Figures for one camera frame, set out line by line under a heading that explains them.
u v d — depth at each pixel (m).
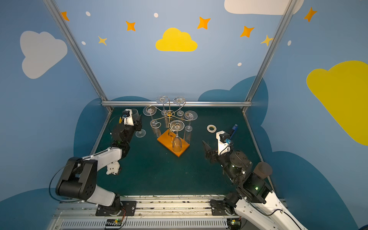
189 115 0.73
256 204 0.45
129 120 0.75
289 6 0.69
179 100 0.80
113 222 0.73
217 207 0.76
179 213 0.74
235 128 1.07
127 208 0.74
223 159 0.55
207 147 0.58
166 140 1.01
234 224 0.73
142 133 0.96
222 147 0.54
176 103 0.79
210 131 1.07
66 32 0.77
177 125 0.69
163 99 0.80
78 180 0.45
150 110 0.73
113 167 0.84
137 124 0.79
